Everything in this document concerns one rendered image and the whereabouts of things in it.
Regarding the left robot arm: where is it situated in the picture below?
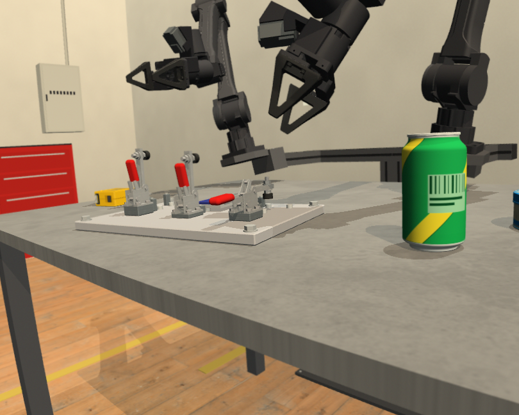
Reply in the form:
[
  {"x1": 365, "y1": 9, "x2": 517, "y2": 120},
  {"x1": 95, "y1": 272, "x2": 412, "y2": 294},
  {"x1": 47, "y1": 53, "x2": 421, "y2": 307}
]
[{"x1": 258, "y1": 0, "x2": 490, "y2": 154}]

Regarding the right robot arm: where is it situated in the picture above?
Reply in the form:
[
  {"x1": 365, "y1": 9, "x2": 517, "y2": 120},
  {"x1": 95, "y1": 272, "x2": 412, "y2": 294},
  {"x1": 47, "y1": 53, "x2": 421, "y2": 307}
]
[{"x1": 163, "y1": 0, "x2": 265, "y2": 159}]

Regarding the grey toggle clamp with red handle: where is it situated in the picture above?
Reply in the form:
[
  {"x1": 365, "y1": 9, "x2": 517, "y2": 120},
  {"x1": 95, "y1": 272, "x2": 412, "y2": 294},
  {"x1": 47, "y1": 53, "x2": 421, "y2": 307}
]
[
  {"x1": 209, "y1": 177, "x2": 274, "y2": 222},
  {"x1": 123, "y1": 149, "x2": 154, "y2": 216}
]

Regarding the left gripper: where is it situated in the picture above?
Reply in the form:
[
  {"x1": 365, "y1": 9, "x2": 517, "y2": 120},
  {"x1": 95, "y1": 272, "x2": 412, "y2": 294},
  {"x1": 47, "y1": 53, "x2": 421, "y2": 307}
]
[{"x1": 268, "y1": 26, "x2": 350, "y2": 134}]

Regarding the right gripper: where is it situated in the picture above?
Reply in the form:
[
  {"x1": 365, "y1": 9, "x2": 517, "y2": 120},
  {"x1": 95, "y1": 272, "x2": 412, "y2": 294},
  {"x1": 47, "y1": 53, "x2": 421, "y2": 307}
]
[{"x1": 126, "y1": 58, "x2": 199, "y2": 91}]

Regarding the green drink can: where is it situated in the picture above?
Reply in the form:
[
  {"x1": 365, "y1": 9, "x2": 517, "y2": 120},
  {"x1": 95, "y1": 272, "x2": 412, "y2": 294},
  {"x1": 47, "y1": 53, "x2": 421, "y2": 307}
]
[{"x1": 402, "y1": 132, "x2": 467, "y2": 252}]

